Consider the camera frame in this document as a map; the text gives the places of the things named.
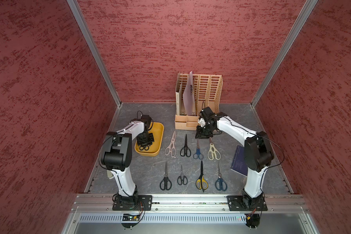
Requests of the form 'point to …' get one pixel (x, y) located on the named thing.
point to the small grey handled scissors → (182, 178)
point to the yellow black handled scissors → (202, 184)
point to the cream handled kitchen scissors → (213, 151)
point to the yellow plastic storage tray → (157, 129)
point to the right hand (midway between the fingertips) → (197, 138)
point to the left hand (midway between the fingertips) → (147, 147)
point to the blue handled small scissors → (198, 155)
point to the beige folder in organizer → (178, 92)
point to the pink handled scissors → (171, 149)
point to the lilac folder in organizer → (188, 98)
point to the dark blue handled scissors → (221, 184)
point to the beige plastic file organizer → (194, 92)
